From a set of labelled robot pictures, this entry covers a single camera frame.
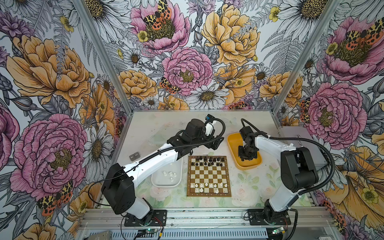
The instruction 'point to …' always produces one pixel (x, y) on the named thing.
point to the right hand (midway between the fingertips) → (244, 161)
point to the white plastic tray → (169, 176)
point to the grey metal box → (300, 131)
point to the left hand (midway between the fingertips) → (214, 138)
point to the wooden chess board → (208, 176)
